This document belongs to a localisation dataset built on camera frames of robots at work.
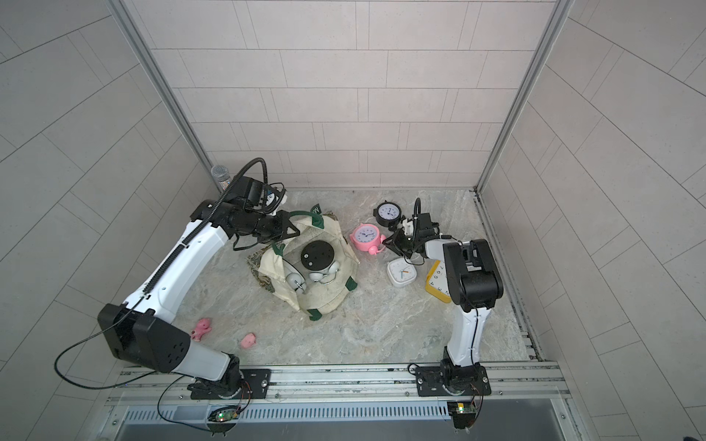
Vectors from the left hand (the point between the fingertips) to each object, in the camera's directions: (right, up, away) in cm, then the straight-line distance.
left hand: (305, 228), depth 76 cm
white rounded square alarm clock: (+28, -15, +13) cm, 35 cm away
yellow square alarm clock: (+40, -18, +11) cm, 45 cm away
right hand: (+24, -6, +23) cm, 34 cm away
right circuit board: (+41, -46, -8) cm, 62 cm away
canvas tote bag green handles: (+3, -22, +9) cm, 24 cm away
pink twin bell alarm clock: (+17, -5, +22) cm, 29 cm away
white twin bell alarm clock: (+1, -11, +13) cm, 17 cm away
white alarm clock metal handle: (-4, -16, +4) cm, 17 cm away
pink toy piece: (-16, -32, +1) cm, 36 cm away
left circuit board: (-16, -43, -12) cm, 48 cm away
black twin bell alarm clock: (+25, +4, +30) cm, 39 cm away
